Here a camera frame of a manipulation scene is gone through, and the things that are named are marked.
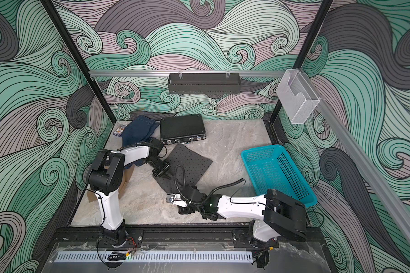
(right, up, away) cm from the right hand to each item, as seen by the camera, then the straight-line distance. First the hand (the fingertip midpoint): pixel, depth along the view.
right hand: (180, 196), depth 79 cm
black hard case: (-3, +33, +31) cm, 46 cm away
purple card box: (-46, +32, +33) cm, 65 cm away
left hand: (-5, +8, +13) cm, 16 cm away
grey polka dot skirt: (+1, +10, +17) cm, 20 cm away
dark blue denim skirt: (-32, +33, +33) cm, 56 cm away
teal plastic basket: (+52, +10, +19) cm, 56 cm away
